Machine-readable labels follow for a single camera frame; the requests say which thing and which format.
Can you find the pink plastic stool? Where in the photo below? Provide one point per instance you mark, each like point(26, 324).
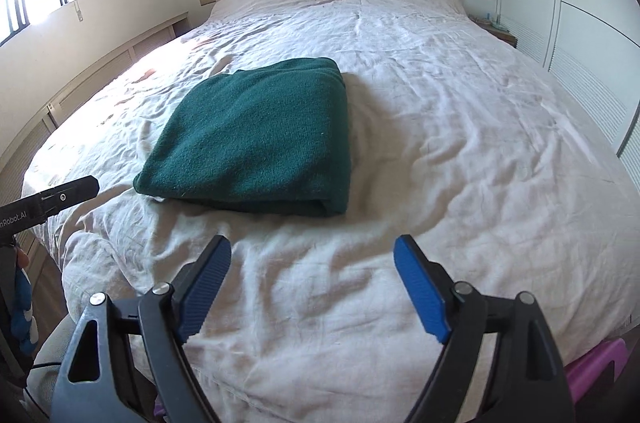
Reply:
point(595, 368)

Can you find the white window bracket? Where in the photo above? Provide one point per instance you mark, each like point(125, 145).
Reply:
point(78, 10)

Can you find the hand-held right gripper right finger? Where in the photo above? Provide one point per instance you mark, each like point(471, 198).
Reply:
point(422, 293)

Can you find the blue object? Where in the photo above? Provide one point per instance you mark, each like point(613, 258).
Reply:
point(24, 303)

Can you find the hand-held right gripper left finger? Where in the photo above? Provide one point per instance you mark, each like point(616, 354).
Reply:
point(202, 293)

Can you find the white wardrobe doors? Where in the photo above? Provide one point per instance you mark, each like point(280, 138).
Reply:
point(575, 3)

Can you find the wooden nightstand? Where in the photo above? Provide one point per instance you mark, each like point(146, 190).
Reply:
point(497, 33)

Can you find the person's grey trouser leg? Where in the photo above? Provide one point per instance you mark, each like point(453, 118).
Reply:
point(50, 353)

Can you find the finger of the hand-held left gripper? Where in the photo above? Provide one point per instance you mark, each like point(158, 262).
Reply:
point(70, 193)

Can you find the bed with white sheet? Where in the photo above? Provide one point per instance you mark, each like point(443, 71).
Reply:
point(450, 153)

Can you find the green knitted sweater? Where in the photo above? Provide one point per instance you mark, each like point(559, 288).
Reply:
point(250, 138)

